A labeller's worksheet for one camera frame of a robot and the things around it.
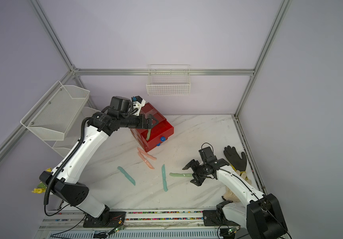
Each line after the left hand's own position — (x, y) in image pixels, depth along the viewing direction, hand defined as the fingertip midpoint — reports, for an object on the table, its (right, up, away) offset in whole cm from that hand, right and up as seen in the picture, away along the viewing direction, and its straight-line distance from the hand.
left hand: (149, 124), depth 72 cm
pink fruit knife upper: (-5, -21, +25) cm, 33 cm away
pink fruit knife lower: (-3, -26, +21) cm, 34 cm away
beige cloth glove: (+43, -39, +9) cm, 59 cm away
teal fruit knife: (-17, -31, +16) cm, 39 cm away
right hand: (+19, -28, +9) cm, 35 cm away
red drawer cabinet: (+6, -3, +12) cm, 14 cm away
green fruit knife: (-4, -5, +17) cm, 18 cm away
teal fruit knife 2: (+6, -32, +16) cm, 36 cm away
